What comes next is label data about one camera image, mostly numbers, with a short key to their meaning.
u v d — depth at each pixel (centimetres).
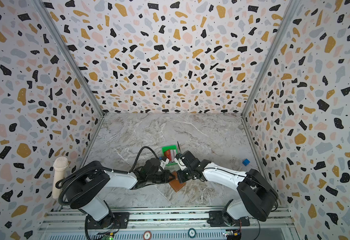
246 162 94
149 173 70
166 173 78
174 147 98
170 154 95
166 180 76
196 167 66
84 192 44
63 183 46
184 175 75
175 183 86
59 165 60
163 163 83
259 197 43
